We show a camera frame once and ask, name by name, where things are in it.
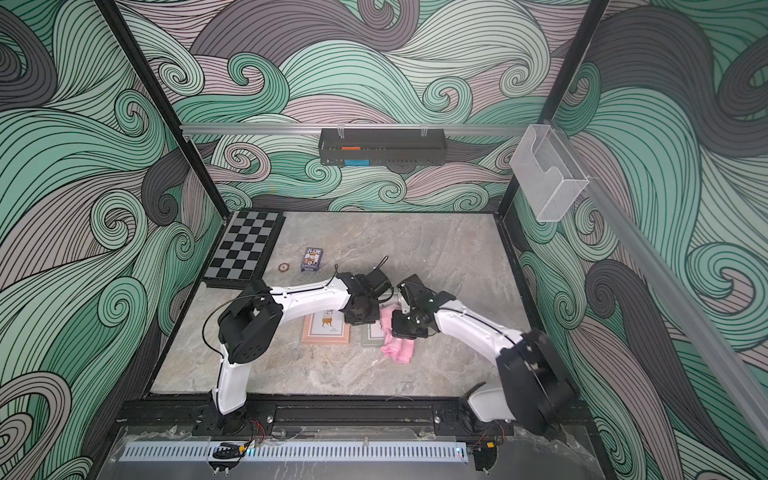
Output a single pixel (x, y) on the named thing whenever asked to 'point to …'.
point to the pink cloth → (401, 350)
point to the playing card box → (311, 259)
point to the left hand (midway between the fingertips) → (373, 316)
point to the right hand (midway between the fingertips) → (397, 332)
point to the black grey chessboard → (245, 250)
